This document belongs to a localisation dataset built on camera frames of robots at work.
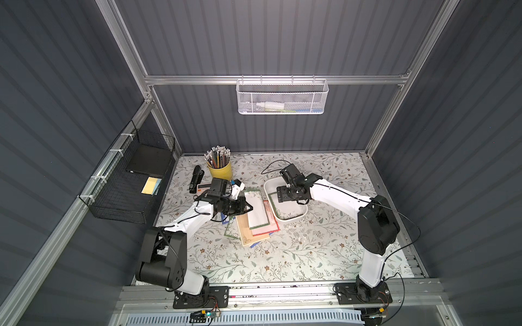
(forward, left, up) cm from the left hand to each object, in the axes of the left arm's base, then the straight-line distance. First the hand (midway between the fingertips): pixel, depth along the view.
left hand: (253, 209), depth 85 cm
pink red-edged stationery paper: (-3, -9, -10) cm, 14 cm away
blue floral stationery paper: (+2, +15, -10) cm, 18 cm away
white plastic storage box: (+17, -8, -6) cm, 19 cm away
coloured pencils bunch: (+25, +17, +6) cm, 31 cm away
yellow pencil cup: (+21, +14, -1) cm, 25 cm away
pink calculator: (+19, +28, -10) cm, 35 cm away
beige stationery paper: (-6, +3, -10) cm, 13 cm away
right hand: (+8, -14, -1) cm, 16 cm away
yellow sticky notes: (+2, +37, +15) cm, 40 cm away
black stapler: (+27, +32, -11) cm, 43 cm away
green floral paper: (+6, -15, -10) cm, 19 cm away
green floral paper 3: (-4, +10, -11) cm, 15 cm away
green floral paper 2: (-1, -2, -4) cm, 5 cm away
